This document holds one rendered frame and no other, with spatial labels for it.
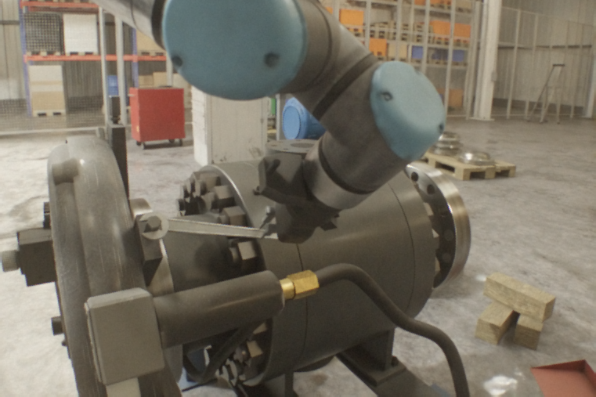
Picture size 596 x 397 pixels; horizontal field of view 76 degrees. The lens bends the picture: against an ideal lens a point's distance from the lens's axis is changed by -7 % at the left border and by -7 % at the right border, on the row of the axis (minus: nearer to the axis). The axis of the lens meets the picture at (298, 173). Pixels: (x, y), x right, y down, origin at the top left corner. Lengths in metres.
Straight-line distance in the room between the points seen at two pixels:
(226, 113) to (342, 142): 4.33
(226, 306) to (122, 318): 0.15
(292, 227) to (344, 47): 0.27
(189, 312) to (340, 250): 0.44
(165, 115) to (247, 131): 1.82
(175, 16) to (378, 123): 0.20
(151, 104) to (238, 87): 5.95
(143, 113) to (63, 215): 5.49
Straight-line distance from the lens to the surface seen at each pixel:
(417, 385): 1.33
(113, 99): 0.89
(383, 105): 0.38
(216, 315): 0.63
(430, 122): 0.40
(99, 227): 0.71
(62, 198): 0.77
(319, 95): 0.41
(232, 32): 0.28
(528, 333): 2.06
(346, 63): 0.40
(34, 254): 0.93
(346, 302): 0.98
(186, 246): 0.95
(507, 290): 2.13
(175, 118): 6.35
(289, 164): 0.50
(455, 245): 1.34
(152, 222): 0.62
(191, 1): 0.29
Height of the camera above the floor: 1.12
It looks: 14 degrees down
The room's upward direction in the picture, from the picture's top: 1 degrees clockwise
